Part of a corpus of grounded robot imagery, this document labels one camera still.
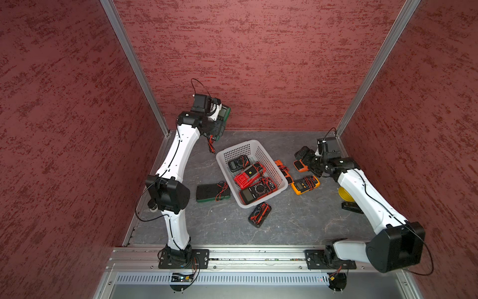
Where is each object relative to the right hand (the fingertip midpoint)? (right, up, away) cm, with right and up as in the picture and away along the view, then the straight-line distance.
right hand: (299, 162), depth 82 cm
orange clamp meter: (-3, -5, +14) cm, 16 cm away
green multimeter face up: (-34, +21, -3) cm, 40 cm away
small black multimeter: (-28, -2, +18) cm, 33 cm away
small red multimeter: (-23, -8, +11) cm, 27 cm away
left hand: (-39, +16, +2) cm, 42 cm away
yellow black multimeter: (+5, -13, +10) cm, 17 cm away
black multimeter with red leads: (-18, -24, +1) cm, 30 cm away
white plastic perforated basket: (-20, +4, +23) cm, 30 cm away
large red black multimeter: (-19, -15, +7) cm, 25 cm away
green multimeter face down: (-43, -16, +9) cm, 47 cm away
